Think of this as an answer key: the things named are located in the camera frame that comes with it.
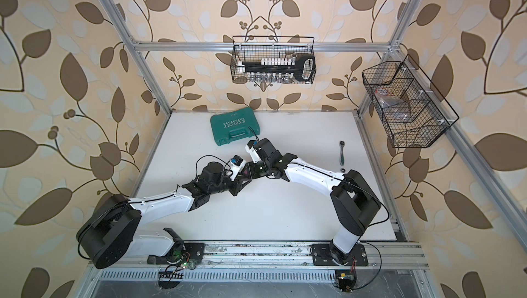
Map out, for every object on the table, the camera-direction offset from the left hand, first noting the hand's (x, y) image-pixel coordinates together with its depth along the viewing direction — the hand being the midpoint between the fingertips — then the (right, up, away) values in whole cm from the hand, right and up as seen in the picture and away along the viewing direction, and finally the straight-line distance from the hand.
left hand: (247, 175), depth 84 cm
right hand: (-1, +1, 0) cm, 2 cm away
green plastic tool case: (-12, +21, +24) cm, 34 cm away
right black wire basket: (+62, +25, -12) cm, 67 cm away
